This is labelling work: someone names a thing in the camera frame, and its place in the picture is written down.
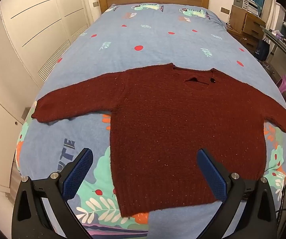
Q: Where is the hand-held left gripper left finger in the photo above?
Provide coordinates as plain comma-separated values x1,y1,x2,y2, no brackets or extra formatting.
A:
11,148,94,239

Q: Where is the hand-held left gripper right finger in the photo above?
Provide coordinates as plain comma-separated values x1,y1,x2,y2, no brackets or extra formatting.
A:
197,149,278,239

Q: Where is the dark red knit sweater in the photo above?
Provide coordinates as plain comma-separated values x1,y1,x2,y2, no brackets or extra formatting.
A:
31,63,286,217

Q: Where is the white vent grille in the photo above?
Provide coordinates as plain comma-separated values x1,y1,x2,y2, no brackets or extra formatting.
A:
38,24,87,82

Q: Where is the dark blue tote bag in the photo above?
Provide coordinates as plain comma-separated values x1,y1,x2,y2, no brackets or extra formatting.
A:
256,38,270,61

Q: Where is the printed blue bedsheet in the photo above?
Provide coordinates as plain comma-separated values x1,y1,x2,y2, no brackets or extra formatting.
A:
16,3,286,239

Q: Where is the glass-top desk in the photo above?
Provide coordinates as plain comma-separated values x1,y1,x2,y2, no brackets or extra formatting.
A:
260,25,286,75

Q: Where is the wooden drawer cabinet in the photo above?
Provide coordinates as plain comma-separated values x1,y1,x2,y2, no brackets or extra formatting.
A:
229,5,267,53

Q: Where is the white wardrobe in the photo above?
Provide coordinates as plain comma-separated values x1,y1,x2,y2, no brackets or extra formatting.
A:
0,0,91,187

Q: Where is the grey printer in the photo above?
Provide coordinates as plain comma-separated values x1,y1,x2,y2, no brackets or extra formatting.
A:
233,0,260,13

